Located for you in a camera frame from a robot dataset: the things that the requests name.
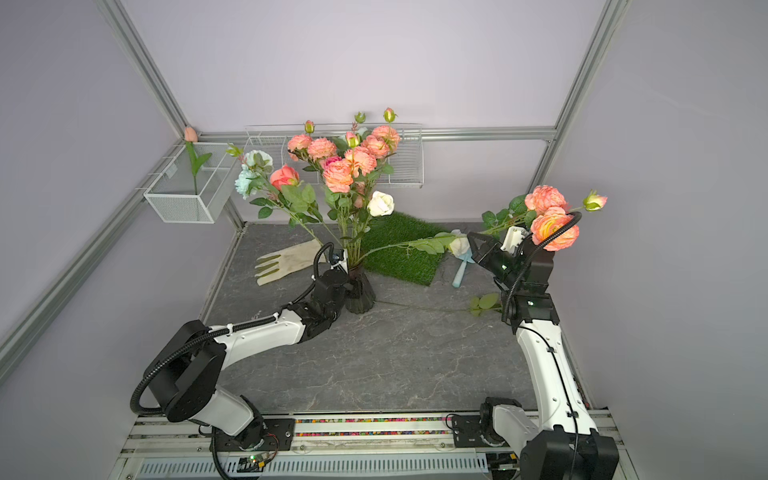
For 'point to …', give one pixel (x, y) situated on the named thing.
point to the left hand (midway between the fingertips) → (356, 271)
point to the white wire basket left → (172, 193)
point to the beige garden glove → (272, 267)
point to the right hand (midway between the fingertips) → (467, 232)
